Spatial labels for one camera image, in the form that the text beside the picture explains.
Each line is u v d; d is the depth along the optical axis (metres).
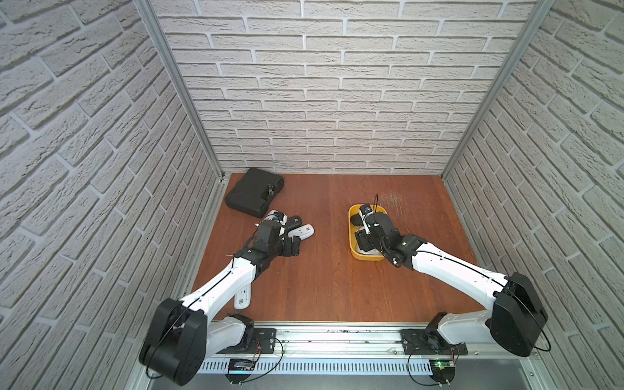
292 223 1.00
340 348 0.74
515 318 0.40
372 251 0.75
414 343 0.74
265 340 0.73
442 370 0.70
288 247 0.77
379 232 0.63
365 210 0.73
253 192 1.04
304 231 0.97
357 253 0.88
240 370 0.71
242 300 0.79
